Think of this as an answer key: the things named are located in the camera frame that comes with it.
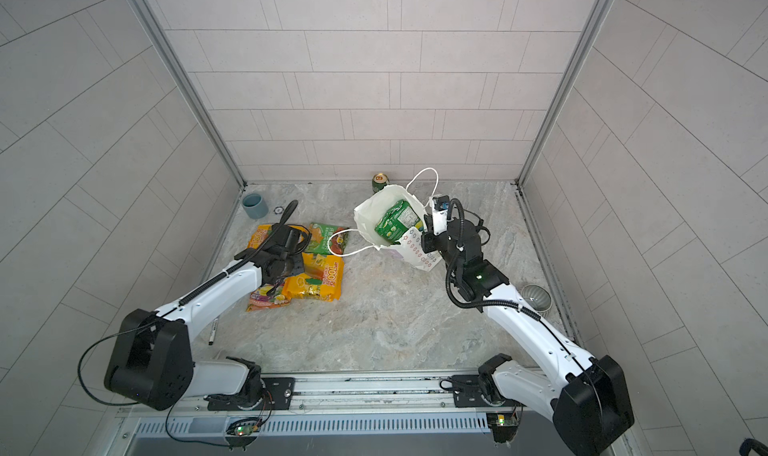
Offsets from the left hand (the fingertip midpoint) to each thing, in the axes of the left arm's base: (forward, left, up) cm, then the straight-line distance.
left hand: (302, 257), depth 88 cm
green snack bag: (+9, -5, -3) cm, 11 cm away
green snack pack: (+11, -28, +5) cm, 31 cm away
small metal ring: (+23, +16, -7) cm, 29 cm away
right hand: (+3, -35, +18) cm, 39 cm away
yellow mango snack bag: (+8, +16, -1) cm, 18 cm away
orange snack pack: (-7, -7, -1) cm, 10 cm away
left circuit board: (-41, +5, -2) cm, 41 cm away
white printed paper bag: (+9, -19, +10) cm, 23 cm away
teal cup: (+22, +22, -2) cm, 31 cm away
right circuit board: (-39, -54, -7) cm, 67 cm away
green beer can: (+29, -22, +3) cm, 36 cm away
